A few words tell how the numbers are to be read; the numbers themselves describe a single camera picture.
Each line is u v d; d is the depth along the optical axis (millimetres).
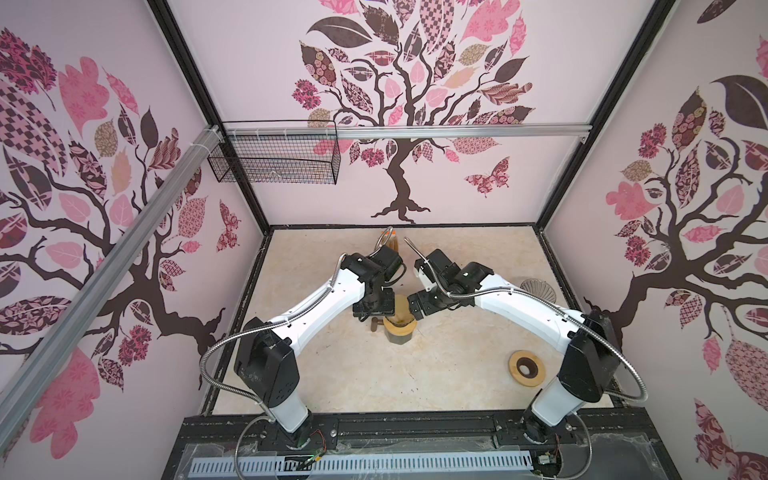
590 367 427
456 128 940
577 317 461
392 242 1073
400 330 814
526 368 839
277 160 1218
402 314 832
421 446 726
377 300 671
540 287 947
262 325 433
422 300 726
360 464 697
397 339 866
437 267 632
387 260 645
